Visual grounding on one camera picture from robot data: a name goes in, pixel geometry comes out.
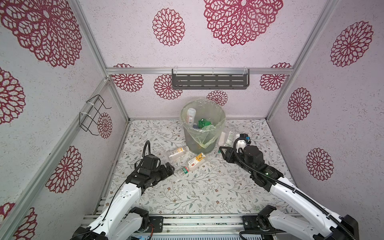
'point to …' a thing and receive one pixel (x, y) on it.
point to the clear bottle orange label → (179, 151)
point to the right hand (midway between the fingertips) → (222, 146)
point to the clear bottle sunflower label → (193, 163)
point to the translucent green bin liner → (210, 111)
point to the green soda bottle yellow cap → (202, 123)
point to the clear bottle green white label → (229, 139)
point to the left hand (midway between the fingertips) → (169, 174)
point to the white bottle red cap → (190, 117)
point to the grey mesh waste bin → (195, 147)
